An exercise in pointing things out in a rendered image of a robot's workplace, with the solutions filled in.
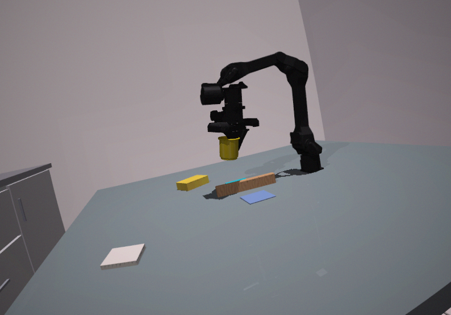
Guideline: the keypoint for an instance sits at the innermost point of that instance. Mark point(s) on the yellow rectangular block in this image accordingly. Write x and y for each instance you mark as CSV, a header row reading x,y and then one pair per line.
x,y
192,182

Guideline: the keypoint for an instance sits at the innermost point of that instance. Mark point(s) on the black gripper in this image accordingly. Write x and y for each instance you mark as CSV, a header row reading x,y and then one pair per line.
x,y
234,125

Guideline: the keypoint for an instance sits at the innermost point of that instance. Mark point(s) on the brown wooden bar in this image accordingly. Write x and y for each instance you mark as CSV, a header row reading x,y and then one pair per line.
x,y
245,184

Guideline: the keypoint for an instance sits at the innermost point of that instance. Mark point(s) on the olive yellow translucent cup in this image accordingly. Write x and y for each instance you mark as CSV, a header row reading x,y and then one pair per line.
x,y
229,148

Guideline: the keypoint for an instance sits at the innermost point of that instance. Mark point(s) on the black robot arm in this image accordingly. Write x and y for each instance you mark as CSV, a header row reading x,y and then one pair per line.
x,y
302,138

